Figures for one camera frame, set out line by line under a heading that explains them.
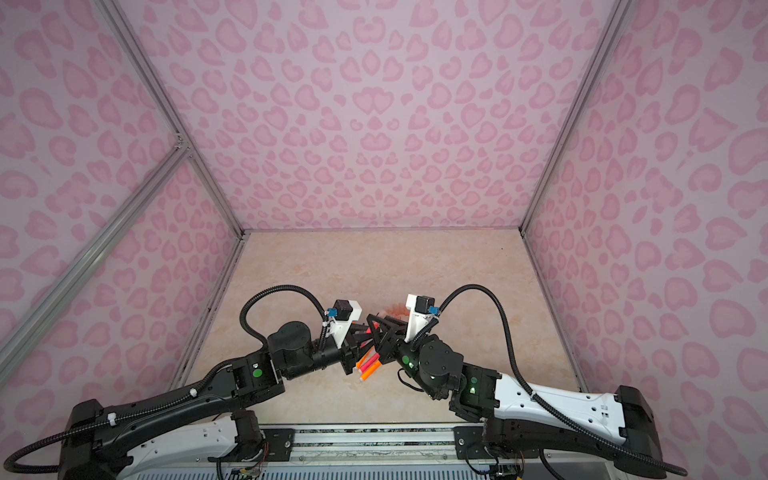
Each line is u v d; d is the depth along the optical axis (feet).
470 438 2.42
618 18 2.28
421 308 1.84
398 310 3.21
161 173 2.73
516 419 1.60
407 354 1.82
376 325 2.01
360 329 2.02
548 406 1.48
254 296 1.56
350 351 1.85
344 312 1.78
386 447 2.46
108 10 2.22
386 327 1.89
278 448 2.41
